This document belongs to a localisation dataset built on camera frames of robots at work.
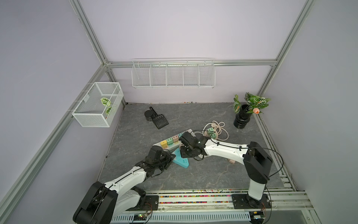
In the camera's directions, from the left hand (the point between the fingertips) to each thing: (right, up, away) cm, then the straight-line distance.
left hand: (174, 159), depth 85 cm
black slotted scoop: (-14, +24, +20) cm, 34 cm away
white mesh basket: (-43, +33, -5) cm, 54 cm away
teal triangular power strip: (+5, -2, -1) cm, 5 cm away
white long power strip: (-1, +10, +7) cm, 12 cm away
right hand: (+4, +4, 0) cm, 6 cm away
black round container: (-22, +28, +23) cm, 42 cm away
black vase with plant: (+48, +34, -3) cm, 59 cm away
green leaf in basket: (-39, +35, -6) cm, 53 cm away
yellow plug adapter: (-7, +8, +5) cm, 12 cm away
